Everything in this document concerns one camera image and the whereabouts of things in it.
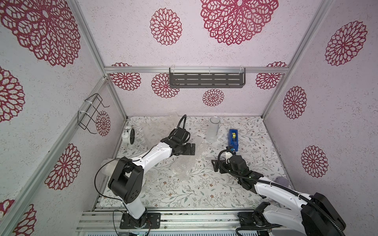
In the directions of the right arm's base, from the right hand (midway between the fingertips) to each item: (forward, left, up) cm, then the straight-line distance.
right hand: (217, 159), depth 85 cm
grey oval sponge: (-8, -38, -9) cm, 40 cm away
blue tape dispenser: (+19, -13, -6) cm, 24 cm away
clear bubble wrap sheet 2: (+31, +43, -9) cm, 53 cm away
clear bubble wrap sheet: (-4, +21, -2) cm, 21 cm away
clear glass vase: (+20, +1, +3) cm, 20 cm away
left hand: (+5, +17, 0) cm, 18 cm away
